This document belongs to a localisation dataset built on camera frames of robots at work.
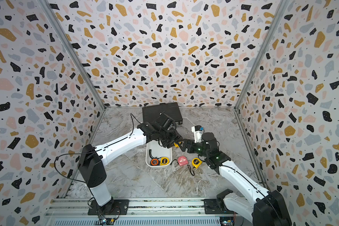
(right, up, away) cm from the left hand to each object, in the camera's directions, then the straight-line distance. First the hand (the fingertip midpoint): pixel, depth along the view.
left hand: (183, 139), depth 79 cm
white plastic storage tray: (-17, -12, +13) cm, 25 cm away
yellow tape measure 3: (-12, -15, +9) cm, 21 cm away
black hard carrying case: (-9, +20, +40) cm, 45 cm away
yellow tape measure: (-4, -3, 0) cm, 5 cm away
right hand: (-1, -2, -1) cm, 2 cm away
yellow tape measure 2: (+8, -16, +9) cm, 20 cm away
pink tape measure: (0, -15, +11) cm, 19 cm away
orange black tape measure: (-17, -15, +9) cm, 25 cm away
